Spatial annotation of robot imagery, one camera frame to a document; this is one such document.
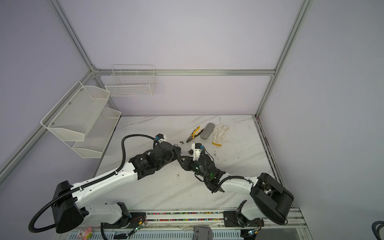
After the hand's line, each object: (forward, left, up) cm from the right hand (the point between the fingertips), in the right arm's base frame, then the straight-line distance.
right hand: (176, 158), depth 76 cm
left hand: (+4, -1, +2) cm, 5 cm away
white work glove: (+32, -26, -17) cm, 45 cm away
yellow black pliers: (+30, -8, -17) cm, 35 cm away
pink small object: (-31, +39, -14) cm, 52 cm away
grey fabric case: (+32, -18, -15) cm, 39 cm away
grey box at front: (-30, -14, -17) cm, 37 cm away
